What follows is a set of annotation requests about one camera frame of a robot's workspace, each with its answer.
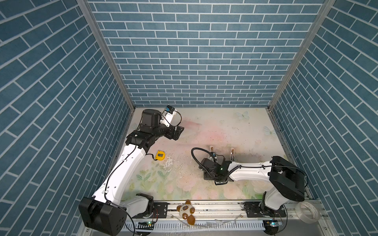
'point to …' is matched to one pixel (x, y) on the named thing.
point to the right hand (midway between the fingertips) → (203, 173)
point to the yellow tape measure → (160, 155)
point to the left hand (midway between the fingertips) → (176, 124)
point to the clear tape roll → (302, 218)
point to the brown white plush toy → (186, 211)
